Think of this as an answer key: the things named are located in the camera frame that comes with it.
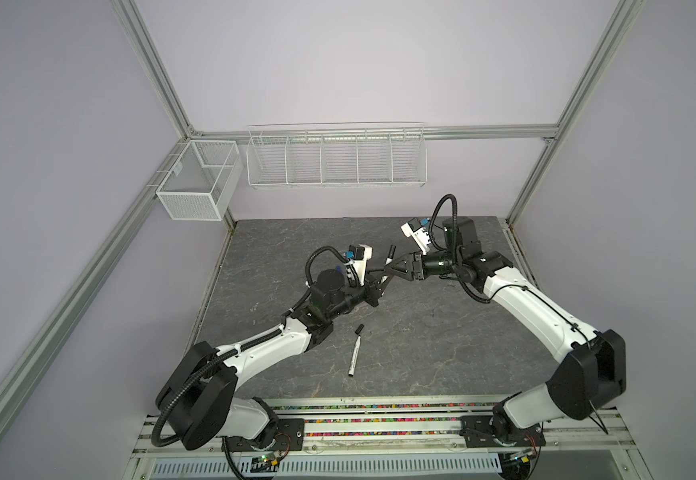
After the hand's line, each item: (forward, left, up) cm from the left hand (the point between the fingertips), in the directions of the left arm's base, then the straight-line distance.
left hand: (393, 275), depth 74 cm
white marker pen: (+3, 0, +5) cm, 6 cm away
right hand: (+1, +1, 0) cm, 2 cm away
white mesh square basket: (+43, +59, -1) cm, 73 cm away
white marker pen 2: (-11, +11, -25) cm, 29 cm away
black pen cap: (-3, +9, -25) cm, 26 cm away
